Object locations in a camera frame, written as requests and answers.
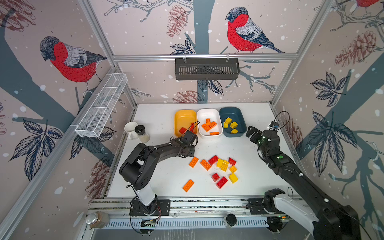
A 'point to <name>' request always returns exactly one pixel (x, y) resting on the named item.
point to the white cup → (129, 129)
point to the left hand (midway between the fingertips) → (190, 151)
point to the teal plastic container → (233, 121)
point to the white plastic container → (214, 114)
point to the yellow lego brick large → (222, 164)
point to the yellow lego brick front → (233, 178)
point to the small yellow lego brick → (233, 169)
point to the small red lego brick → (215, 177)
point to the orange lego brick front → (188, 185)
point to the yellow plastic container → (183, 118)
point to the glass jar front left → (98, 219)
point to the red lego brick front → (221, 183)
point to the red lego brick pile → (212, 160)
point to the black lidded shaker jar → (140, 130)
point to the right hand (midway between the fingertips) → (254, 131)
